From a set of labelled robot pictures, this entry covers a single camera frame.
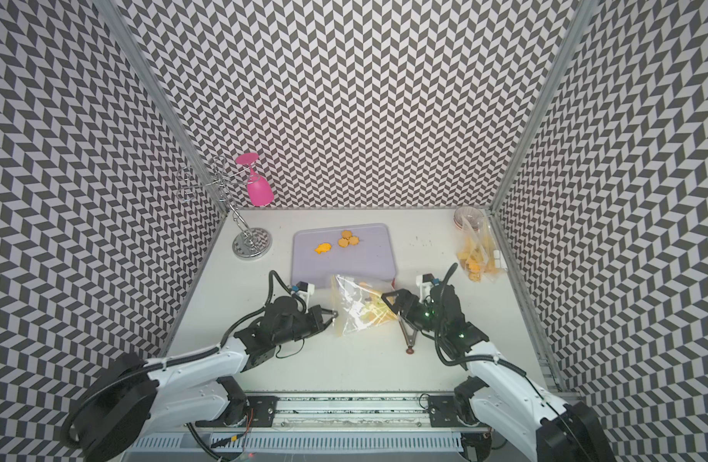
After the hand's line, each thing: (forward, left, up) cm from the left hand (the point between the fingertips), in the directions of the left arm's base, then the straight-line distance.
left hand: (338, 316), depth 81 cm
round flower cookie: (+36, 0, -7) cm, 37 cm away
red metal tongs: (-6, -21, -9) cm, 24 cm away
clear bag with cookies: (+3, -6, 0) cm, 6 cm away
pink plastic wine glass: (+40, +29, +13) cm, 51 cm away
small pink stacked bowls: (+40, -47, -2) cm, 62 cm away
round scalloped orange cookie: (+33, +1, -8) cm, 34 cm away
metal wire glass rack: (+31, +36, -6) cm, 48 cm away
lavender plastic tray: (+28, -9, -8) cm, 31 cm away
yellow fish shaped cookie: (+30, +8, -7) cm, 31 cm away
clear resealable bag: (+17, -48, +3) cm, 51 cm away
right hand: (+1, -14, +3) cm, 14 cm away
